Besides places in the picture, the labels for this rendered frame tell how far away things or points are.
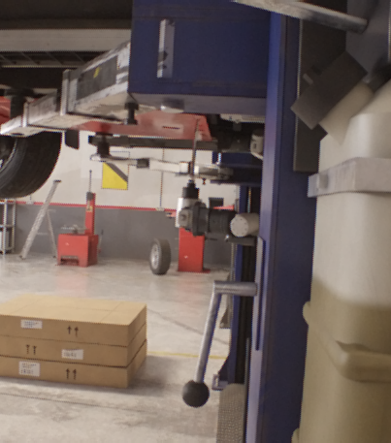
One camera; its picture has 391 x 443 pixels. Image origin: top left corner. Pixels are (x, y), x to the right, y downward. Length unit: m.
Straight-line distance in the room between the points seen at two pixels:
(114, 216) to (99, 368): 8.02
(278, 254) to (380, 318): 0.20
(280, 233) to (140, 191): 10.83
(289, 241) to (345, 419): 0.21
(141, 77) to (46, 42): 0.52
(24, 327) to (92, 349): 0.51
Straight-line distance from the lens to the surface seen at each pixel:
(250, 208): 3.66
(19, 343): 3.77
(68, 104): 1.12
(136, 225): 11.32
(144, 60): 0.78
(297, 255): 0.49
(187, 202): 1.87
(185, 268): 9.92
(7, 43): 1.30
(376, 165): 0.29
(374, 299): 0.31
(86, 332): 3.59
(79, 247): 10.06
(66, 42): 1.24
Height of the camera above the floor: 1.27
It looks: 3 degrees down
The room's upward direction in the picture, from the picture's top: 3 degrees clockwise
